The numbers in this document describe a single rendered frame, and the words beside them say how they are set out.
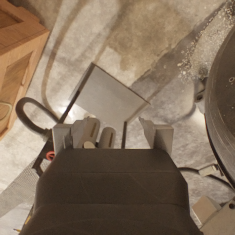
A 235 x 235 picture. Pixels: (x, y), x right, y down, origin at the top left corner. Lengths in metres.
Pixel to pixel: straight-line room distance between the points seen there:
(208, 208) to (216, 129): 0.14
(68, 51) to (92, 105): 0.34
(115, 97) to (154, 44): 0.36
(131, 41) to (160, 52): 0.15
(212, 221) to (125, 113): 0.82
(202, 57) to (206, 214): 0.73
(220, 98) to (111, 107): 0.73
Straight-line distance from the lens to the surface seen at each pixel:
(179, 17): 0.87
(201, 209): 0.37
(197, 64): 0.94
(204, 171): 0.51
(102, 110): 1.06
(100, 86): 0.97
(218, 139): 0.36
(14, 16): 0.89
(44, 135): 0.66
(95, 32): 0.88
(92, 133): 0.72
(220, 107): 0.40
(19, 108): 0.73
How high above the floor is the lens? 0.84
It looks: 51 degrees down
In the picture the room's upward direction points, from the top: 170 degrees counter-clockwise
